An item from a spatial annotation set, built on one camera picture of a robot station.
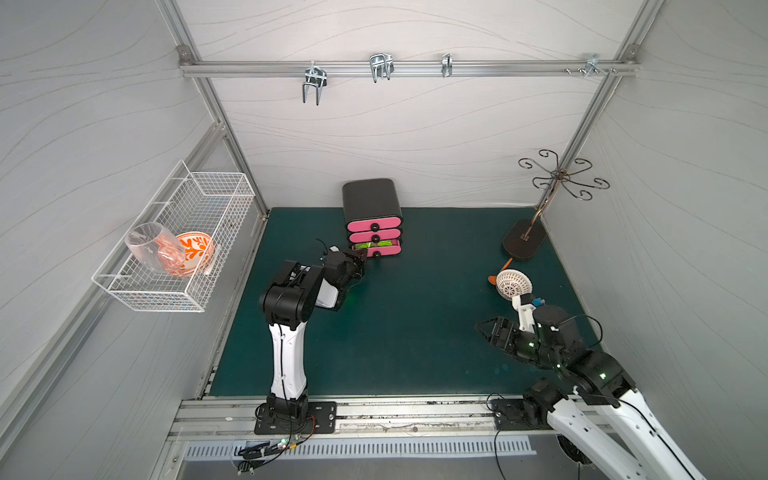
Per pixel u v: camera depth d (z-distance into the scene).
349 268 0.89
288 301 0.56
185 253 0.66
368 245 1.04
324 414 0.74
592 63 0.76
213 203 0.80
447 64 0.78
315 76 0.78
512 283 0.97
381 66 0.75
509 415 0.73
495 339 0.64
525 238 1.09
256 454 0.66
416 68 0.80
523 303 0.67
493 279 0.97
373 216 0.89
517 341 0.63
